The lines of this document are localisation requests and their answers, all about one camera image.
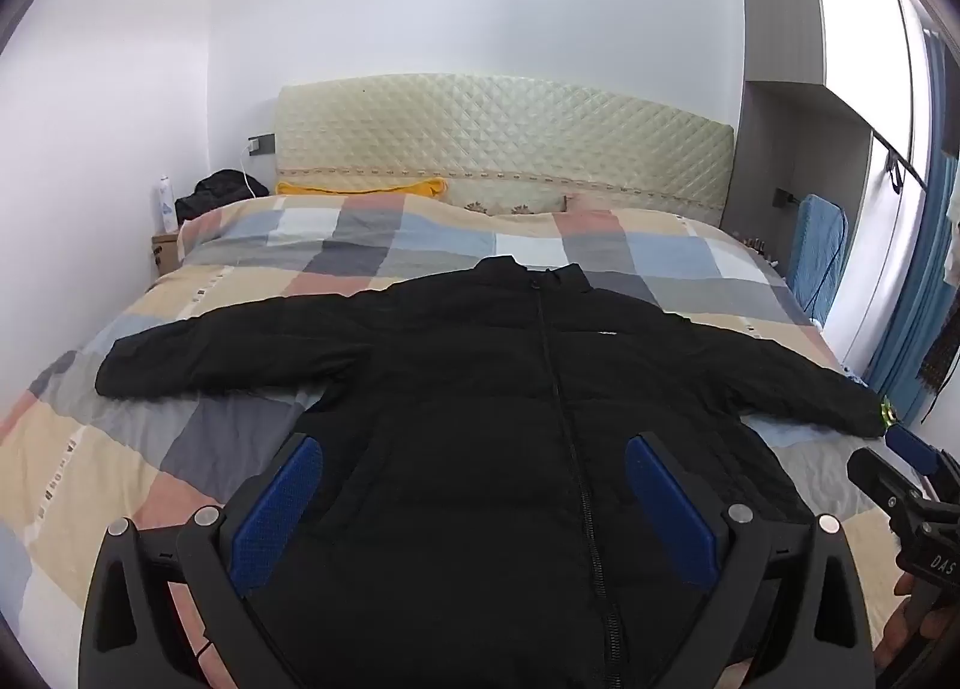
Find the black puffer jacket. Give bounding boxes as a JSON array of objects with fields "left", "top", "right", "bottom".
[{"left": 95, "top": 255, "right": 897, "bottom": 689}]

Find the black clothes rail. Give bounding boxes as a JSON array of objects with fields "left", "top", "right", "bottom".
[{"left": 870, "top": 129, "right": 932, "bottom": 193}]

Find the blue folded cloth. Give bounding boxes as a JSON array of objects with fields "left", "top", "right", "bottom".
[{"left": 790, "top": 193, "right": 849, "bottom": 327}]

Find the grey wardrobe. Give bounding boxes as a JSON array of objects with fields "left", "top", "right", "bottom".
[{"left": 733, "top": 0, "right": 947, "bottom": 379}]

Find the floral pillow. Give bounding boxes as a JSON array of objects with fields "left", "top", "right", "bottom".
[{"left": 450, "top": 190, "right": 605, "bottom": 217}]

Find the cream quilted headboard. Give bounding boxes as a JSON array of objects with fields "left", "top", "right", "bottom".
[{"left": 274, "top": 74, "right": 736, "bottom": 229}]

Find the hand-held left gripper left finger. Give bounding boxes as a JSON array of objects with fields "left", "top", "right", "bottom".
[{"left": 79, "top": 432, "right": 331, "bottom": 689}]

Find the black bag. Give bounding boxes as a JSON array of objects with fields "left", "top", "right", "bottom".
[{"left": 175, "top": 169, "right": 269, "bottom": 225}]

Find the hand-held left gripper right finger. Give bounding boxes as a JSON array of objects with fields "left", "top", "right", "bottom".
[{"left": 624, "top": 432, "right": 878, "bottom": 689}]

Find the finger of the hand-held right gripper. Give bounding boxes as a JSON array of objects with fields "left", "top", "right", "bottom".
[{"left": 883, "top": 426, "right": 944, "bottom": 478}]

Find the white spray bottle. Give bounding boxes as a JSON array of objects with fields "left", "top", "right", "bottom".
[{"left": 155, "top": 174, "right": 178, "bottom": 234}]

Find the person's right hand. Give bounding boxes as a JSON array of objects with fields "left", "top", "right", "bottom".
[{"left": 872, "top": 573, "right": 955, "bottom": 669}]

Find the blue curtain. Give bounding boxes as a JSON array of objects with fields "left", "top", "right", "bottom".
[{"left": 864, "top": 32, "right": 960, "bottom": 426}]

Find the dark patterned hanging cloth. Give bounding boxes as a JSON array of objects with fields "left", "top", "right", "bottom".
[{"left": 921, "top": 325, "right": 960, "bottom": 401}]

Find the checkered patchwork quilt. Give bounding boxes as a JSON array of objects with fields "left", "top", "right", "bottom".
[{"left": 0, "top": 192, "right": 923, "bottom": 689}]

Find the cardboard box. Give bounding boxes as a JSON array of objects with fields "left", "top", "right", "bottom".
[{"left": 152, "top": 230, "right": 182, "bottom": 277}]

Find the white hanging garment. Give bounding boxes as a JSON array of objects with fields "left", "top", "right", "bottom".
[{"left": 942, "top": 160, "right": 960, "bottom": 289}]

